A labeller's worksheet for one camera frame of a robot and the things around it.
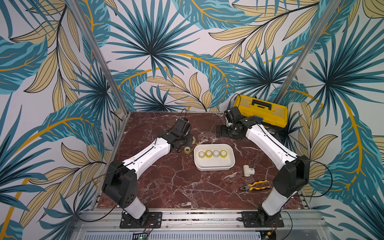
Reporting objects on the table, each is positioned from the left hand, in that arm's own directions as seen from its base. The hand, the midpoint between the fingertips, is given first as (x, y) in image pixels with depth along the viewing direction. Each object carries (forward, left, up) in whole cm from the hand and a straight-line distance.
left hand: (189, 140), depth 85 cm
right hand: (+4, -20, +3) cm, 20 cm away
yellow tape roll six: (0, -22, -15) cm, 27 cm away
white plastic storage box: (-6, -16, -17) cm, 24 cm away
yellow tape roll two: (0, -13, -15) cm, 20 cm away
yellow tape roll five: (0, -8, -15) cm, 17 cm away
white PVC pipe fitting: (-12, -35, -13) cm, 39 cm away
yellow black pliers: (-21, -34, -15) cm, 43 cm away
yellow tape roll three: (+2, +2, -15) cm, 15 cm away
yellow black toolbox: (+19, -55, +1) cm, 58 cm away
